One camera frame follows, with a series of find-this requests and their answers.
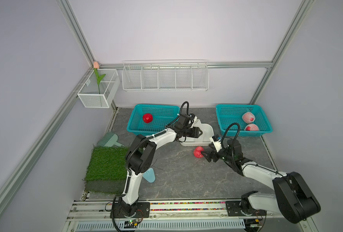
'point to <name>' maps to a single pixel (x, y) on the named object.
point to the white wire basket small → (88, 94)
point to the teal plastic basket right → (228, 114)
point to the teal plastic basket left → (162, 114)
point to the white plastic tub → (203, 140)
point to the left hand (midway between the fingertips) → (200, 133)
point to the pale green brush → (108, 140)
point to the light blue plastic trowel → (149, 175)
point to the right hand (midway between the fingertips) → (205, 147)
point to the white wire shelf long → (165, 75)
